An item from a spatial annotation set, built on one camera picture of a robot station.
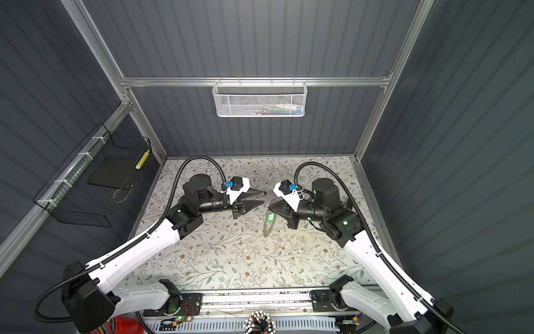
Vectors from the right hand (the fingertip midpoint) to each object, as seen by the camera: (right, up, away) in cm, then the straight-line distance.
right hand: (273, 208), depth 66 cm
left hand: (-4, +5, 0) cm, 6 cm away
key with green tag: (-1, -3, +1) cm, 3 cm away
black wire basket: (-64, +6, +5) cm, 65 cm away
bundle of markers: (-4, -30, -9) cm, 32 cm away
